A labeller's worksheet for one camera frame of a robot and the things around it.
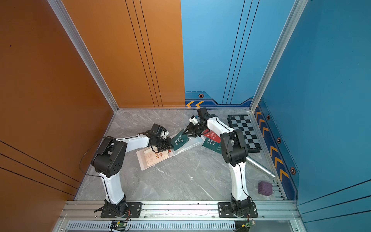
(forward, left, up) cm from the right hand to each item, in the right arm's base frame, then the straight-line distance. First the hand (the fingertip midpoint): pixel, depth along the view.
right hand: (185, 133), depth 94 cm
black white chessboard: (+13, -43, -5) cm, 45 cm away
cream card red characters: (-13, +21, -8) cm, 26 cm away
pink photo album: (-4, -5, -3) cm, 8 cm away
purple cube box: (-32, -43, -5) cm, 54 cm away
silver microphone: (-19, -46, -8) cm, 50 cm away
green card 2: (-3, -19, -10) cm, 21 cm away
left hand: (-4, +7, -7) cm, 11 cm away
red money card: (+4, -19, -8) cm, 21 cm away
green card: (-3, +4, -3) cm, 6 cm away
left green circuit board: (-48, +32, -12) cm, 59 cm away
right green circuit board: (-47, -32, -9) cm, 58 cm away
